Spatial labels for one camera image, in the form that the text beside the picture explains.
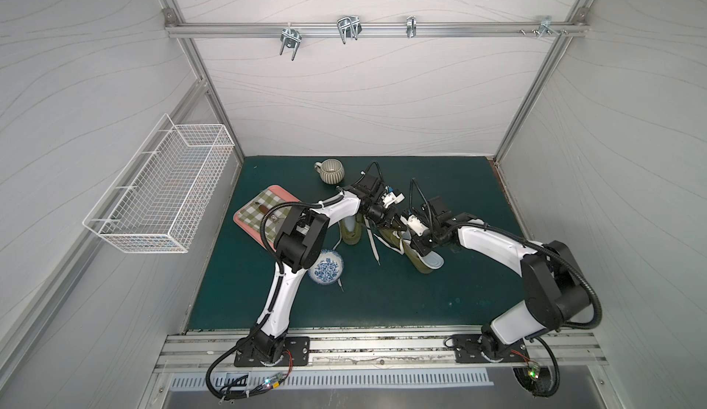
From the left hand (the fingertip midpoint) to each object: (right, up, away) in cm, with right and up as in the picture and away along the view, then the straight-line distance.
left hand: (407, 231), depth 88 cm
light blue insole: (+7, -8, -4) cm, 11 cm away
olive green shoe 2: (-4, -3, +1) cm, 5 cm away
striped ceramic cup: (-27, +21, +23) cm, 41 cm away
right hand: (+3, -4, +3) cm, 5 cm away
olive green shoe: (-19, 0, +7) cm, 20 cm away
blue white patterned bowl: (-26, -12, 0) cm, 29 cm away
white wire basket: (-68, +11, -20) cm, 71 cm away
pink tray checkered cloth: (-57, +3, +13) cm, 59 cm away
